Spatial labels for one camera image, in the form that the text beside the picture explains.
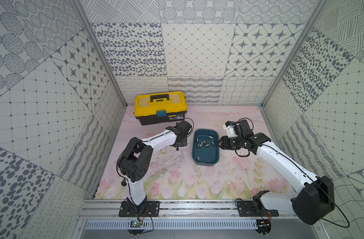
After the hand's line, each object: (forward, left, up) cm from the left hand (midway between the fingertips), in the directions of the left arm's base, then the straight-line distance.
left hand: (181, 140), depth 94 cm
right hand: (-9, -22, +9) cm, 26 cm away
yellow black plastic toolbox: (+18, +15, +11) cm, 26 cm away
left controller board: (-44, +21, -7) cm, 49 cm away
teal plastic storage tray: (-2, -16, -8) cm, 18 cm away
